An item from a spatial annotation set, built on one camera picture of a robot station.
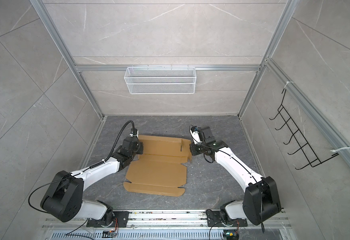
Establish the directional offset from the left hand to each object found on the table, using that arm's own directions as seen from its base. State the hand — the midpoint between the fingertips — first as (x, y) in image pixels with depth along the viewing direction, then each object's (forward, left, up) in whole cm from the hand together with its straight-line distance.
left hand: (138, 138), depth 90 cm
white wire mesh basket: (+37, -14, +17) cm, 43 cm away
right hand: (-7, -32, +2) cm, 33 cm away
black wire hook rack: (-28, -77, +21) cm, 85 cm away
